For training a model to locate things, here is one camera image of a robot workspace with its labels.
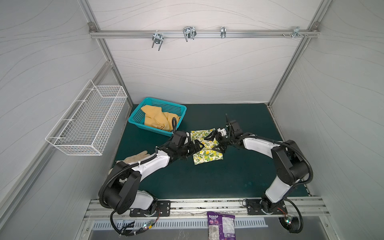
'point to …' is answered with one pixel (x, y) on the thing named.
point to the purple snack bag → (221, 227)
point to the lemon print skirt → (207, 154)
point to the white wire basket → (85, 126)
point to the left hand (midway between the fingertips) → (202, 147)
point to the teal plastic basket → (138, 116)
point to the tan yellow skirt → (155, 117)
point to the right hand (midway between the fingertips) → (209, 139)
